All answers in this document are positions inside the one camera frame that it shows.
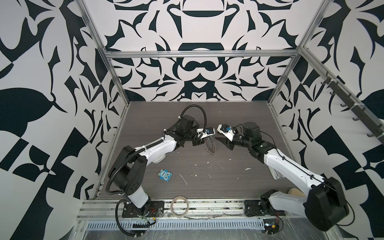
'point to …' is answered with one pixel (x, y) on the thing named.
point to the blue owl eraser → (165, 175)
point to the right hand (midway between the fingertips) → (219, 132)
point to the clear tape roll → (174, 213)
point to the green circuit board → (271, 226)
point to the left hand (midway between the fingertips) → (208, 129)
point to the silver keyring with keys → (214, 147)
